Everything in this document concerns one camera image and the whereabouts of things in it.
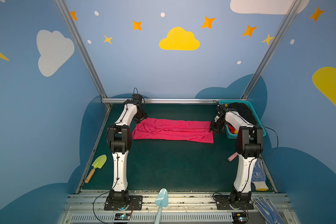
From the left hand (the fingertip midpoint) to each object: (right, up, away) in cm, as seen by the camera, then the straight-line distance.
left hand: (145, 118), depth 103 cm
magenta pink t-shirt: (+3, -8, +2) cm, 9 cm away
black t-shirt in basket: (+75, +5, 0) cm, 75 cm away
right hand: (+50, -8, -1) cm, 51 cm away
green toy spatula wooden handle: (-27, -29, -16) cm, 42 cm away
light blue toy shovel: (+14, -46, -27) cm, 55 cm away
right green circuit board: (+55, -52, -31) cm, 82 cm away
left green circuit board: (-7, -52, -31) cm, 61 cm away
